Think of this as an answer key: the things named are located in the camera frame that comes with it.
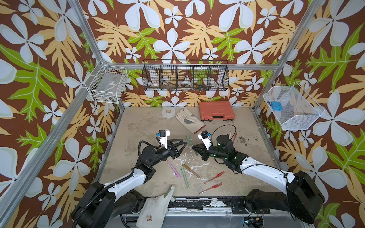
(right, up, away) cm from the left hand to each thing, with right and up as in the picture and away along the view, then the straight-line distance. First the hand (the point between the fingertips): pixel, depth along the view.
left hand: (185, 141), depth 71 cm
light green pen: (-1, -21, +14) cm, 26 cm away
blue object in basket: (+58, +20, +15) cm, 63 cm away
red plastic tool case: (+26, +18, +40) cm, 51 cm away
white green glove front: (-16, -35, -2) cm, 39 cm away
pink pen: (-5, -21, +14) cm, 26 cm away
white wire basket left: (-48, +34, +15) cm, 60 cm away
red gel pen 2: (+17, -28, +9) cm, 34 cm away
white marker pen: (+34, 0, +32) cm, 47 cm away
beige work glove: (+5, +11, +40) cm, 41 cm away
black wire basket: (+1, +42, +26) cm, 49 cm away
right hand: (+4, -4, +6) cm, 9 cm away
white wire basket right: (+65, +17, +7) cm, 67 cm away
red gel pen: (+18, -24, +13) cm, 33 cm away
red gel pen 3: (+39, 0, +32) cm, 50 cm away
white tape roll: (-13, +18, +46) cm, 51 cm away
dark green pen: (+2, 0, +5) cm, 6 cm away
